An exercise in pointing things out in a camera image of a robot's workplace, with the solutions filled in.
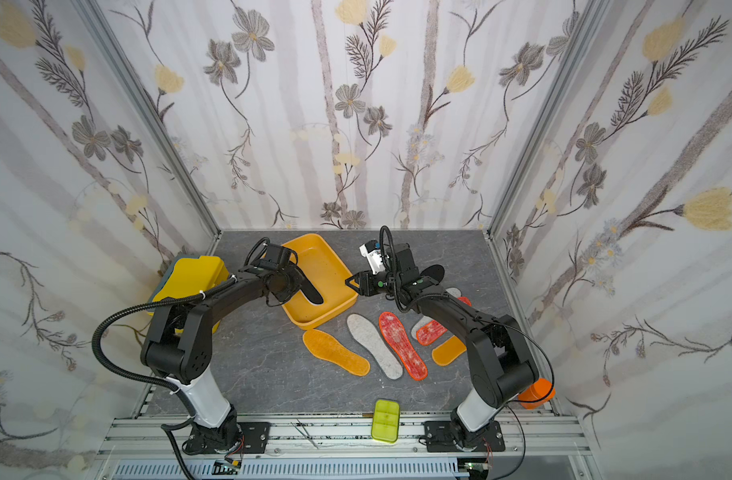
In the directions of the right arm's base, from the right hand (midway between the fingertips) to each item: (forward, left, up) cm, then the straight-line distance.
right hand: (354, 277), depth 82 cm
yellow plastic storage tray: (+15, +11, -21) cm, 28 cm away
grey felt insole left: (-8, -3, -20) cm, 22 cm away
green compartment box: (-32, -10, -17) cm, 38 cm away
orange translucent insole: (-14, +8, -19) cm, 25 cm away
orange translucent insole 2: (-13, -29, -19) cm, 37 cm away
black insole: (+4, +16, -16) cm, 23 cm away
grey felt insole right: (-4, -22, -19) cm, 30 cm away
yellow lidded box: (+3, +51, -8) cm, 52 cm away
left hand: (+7, +16, -13) cm, 21 cm away
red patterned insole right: (-7, -25, -19) cm, 32 cm away
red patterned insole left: (-10, -13, -19) cm, 25 cm away
